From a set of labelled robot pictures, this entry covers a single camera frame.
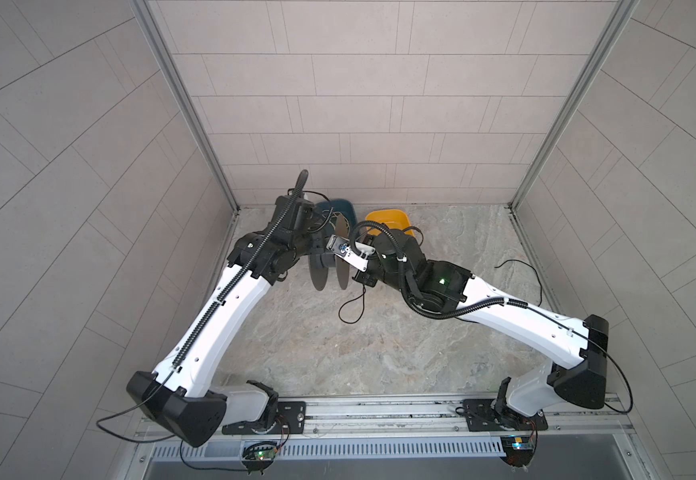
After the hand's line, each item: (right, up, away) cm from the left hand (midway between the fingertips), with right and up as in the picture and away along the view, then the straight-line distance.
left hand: (324, 230), depth 71 cm
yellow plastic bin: (+21, +4, +35) cm, 41 cm away
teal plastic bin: (-4, +6, +38) cm, 39 cm away
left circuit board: (-13, -49, -7) cm, 51 cm away
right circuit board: (+45, -51, -3) cm, 68 cm away
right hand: (+6, -3, -5) cm, 8 cm away
